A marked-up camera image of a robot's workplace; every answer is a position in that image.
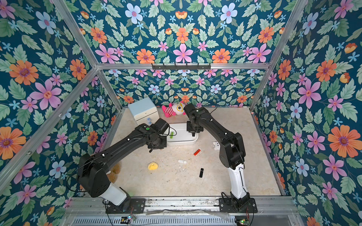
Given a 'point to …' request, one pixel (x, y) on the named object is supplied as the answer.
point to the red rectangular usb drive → (198, 151)
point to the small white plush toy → (216, 145)
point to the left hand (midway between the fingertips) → (165, 144)
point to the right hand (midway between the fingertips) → (192, 129)
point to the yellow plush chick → (152, 166)
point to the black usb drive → (201, 173)
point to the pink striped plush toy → (176, 108)
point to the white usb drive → (183, 161)
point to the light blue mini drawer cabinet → (144, 111)
